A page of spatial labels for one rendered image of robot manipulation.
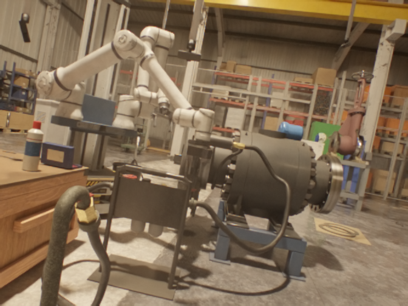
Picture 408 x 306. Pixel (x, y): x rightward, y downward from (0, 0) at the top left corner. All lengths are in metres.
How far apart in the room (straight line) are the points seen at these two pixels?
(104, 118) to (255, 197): 1.37
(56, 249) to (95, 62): 1.33
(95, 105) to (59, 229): 1.79
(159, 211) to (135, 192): 0.15
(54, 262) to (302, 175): 1.62
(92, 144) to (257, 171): 1.39
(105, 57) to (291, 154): 1.35
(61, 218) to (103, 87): 1.94
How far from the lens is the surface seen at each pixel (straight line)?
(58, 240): 0.65
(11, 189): 1.21
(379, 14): 10.63
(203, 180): 2.00
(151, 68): 1.76
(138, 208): 1.41
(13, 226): 1.32
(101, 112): 2.38
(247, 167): 1.89
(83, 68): 1.85
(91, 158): 2.49
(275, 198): 1.99
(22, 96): 11.67
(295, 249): 1.95
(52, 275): 0.69
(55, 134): 2.46
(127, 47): 1.68
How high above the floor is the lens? 0.75
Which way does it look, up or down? 3 degrees down
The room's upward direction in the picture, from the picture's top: 11 degrees clockwise
